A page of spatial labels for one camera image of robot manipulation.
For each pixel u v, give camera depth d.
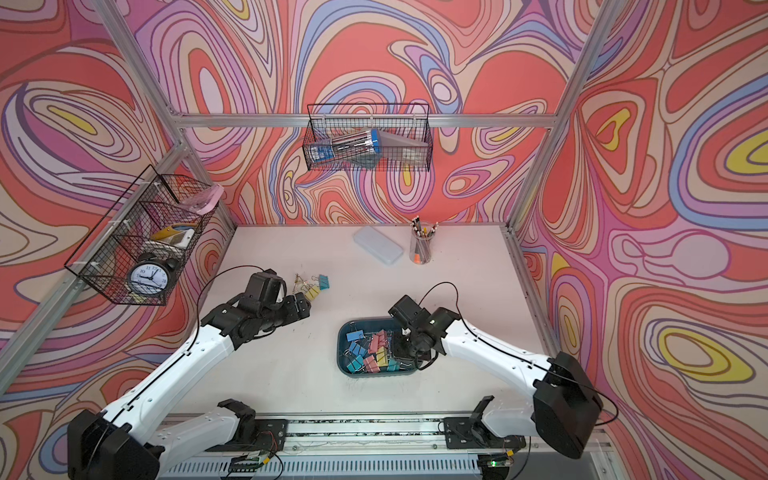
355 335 0.87
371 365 0.82
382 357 0.84
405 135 0.82
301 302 0.73
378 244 1.12
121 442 0.38
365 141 0.78
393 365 0.82
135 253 0.74
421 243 1.01
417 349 0.66
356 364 0.83
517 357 0.46
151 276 0.68
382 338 0.88
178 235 0.75
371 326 0.91
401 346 0.71
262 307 0.60
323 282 1.02
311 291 0.99
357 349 0.86
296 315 0.72
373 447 0.73
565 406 0.40
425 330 0.57
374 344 0.86
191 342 0.49
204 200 0.77
